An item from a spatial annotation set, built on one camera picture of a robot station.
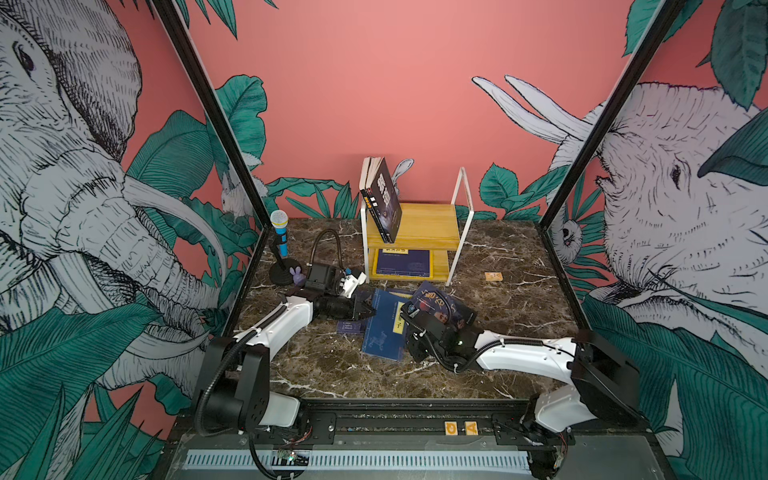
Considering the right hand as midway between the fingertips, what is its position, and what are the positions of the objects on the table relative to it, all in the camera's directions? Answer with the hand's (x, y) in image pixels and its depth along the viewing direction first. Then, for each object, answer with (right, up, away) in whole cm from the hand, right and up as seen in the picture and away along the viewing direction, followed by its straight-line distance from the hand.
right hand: (405, 336), depth 83 cm
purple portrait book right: (+12, +6, +11) cm, 18 cm away
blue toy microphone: (-38, +34, +5) cm, 51 cm away
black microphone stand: (-44, +17, +20) cm, 51 cm away
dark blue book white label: (-5, +1, +1) cm, 6 cm away
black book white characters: (-7, +40, -3) cm, 40 cm away
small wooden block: (+32, +15, +21) cm, 41 cm away
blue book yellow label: (0, +20, +19) cm, 28 cm away
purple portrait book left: (-17, +1, +7) cm, 18 cm away
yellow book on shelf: (-1, +15, +17) cm, 23 cm away
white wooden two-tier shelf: (+7, +27, +5) cm, 28 cm away
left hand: (-9, +8, 0) cm, 12 cm away
